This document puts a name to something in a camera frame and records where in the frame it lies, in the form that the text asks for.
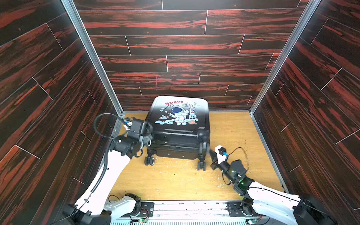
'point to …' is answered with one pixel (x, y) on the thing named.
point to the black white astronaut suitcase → (180, 129)
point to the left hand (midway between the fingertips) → (142, 135)
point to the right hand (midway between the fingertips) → (212, 149)
